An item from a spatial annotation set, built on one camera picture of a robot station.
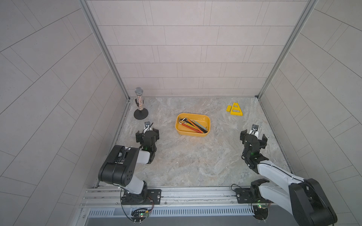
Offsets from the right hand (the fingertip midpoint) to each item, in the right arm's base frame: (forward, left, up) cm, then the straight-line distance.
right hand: (253, 130), depth 86 cm
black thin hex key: (+10, +34, -6) cm, 36 cm away
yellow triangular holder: (+24, +2, -9) cm, 26 cm away
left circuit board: (-38, +66, -7) cm, 76 cm away
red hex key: (+10, +39, -7) cm, 41 cm away
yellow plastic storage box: (+15, +29, -5) cm, 33 cm away
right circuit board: (-39, +7, -11) cm, 41 cm away
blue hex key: (+12, +31, -8) cm, 34 cm away
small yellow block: (+25, +8, -8) cm, 27 cm away
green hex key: (+12, +38, -7) cm, 41 cm away
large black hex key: (+17, +42, -7) cm, 46 cm away
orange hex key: (+13, +36, -7) cm, 39 cm away
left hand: (+9, +66, -3) cm, 67 cm away
